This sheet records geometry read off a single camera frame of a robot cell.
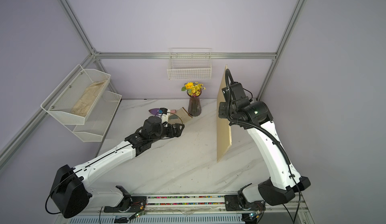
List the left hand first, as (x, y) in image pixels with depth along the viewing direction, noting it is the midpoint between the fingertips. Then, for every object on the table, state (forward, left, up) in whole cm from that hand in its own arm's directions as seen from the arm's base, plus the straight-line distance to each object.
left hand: (177, 127), depth 80 cm
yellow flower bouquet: (+25, -9, +5) cm, 27 cm away
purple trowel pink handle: (+29, +22, -21) cm, 42 cm away
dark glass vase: (+24, -9, -12) cm, 28 cm away
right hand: (-2, -25, +15) cm, 29 cm away
